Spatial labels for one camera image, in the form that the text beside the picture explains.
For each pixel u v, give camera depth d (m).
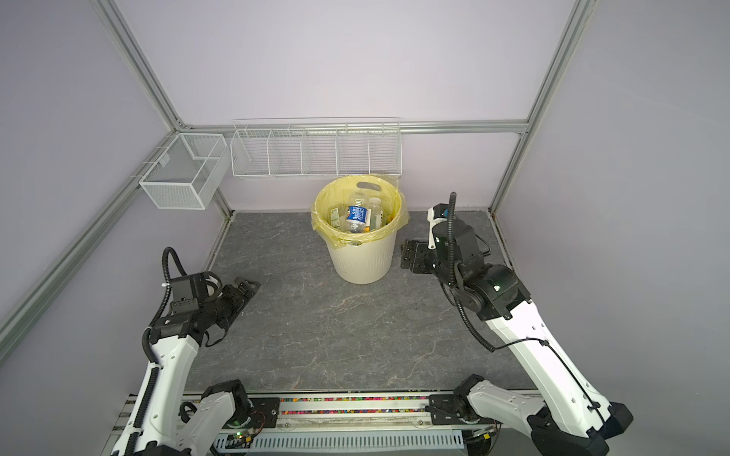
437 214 0.55
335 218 0.89
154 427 0.40
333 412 0.75
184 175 1.00
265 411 0.74
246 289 0.71
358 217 0.79
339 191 0.92
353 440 0.71
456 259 0.44
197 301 0.58
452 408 0.74
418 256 0.56
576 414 0.36
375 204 0.86
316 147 0.99
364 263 1.06
